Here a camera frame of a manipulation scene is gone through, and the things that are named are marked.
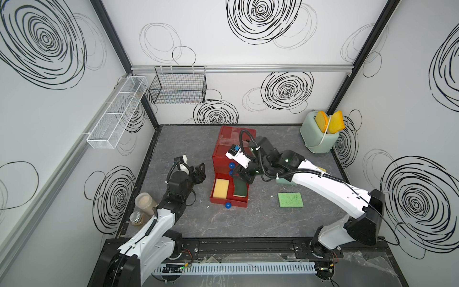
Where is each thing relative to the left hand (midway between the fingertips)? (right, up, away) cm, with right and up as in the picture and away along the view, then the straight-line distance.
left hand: (198, 165), depth 83 cm
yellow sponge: (+67, -5, +16) cm, 69 cm away
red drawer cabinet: (+14, +13, +3) cm, 20 cm away
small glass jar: (-24, -21, -9) cm, 33 cm away
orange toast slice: (+64, +22, +11) cm, 69 cm away
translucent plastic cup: (-23, -15, -6) cm, 28 cm away
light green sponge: (+45, -18, +4) cm, 48 cm away
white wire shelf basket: (-35, +15, -11) cm, 40 cm away
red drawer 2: (+15, -17, +3) cm, 23 cm away
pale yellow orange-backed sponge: (+10, -13, +7) cm, 18 cm away
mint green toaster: (+59, +12, +11) cm, 62 cm away
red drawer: (+10, +7, -2) cm, 13 cm away
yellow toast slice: (+73, +21, +13) cm, 77 cm away
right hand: (+17, -1, -12) cm, 21 cm away
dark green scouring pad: (+20, -13, +6) cm, 25 cm away
